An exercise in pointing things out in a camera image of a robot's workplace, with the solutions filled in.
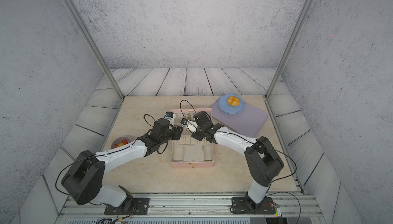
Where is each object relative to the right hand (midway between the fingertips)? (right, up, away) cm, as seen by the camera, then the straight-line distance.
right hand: (195, 127), depth 89 cm
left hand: (-7, -1, -3) cm, 7 cm away
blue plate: (+20, +13, +26) cm, 35 cm away
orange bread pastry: (+27, +16, +24) cm, 40 cm away
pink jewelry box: (-5, -13, -5) cm, 15 cm away
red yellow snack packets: (-43, -10, +4) cm, 45 cm away
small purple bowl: (-46, -9, +3) cm, 47 cm away
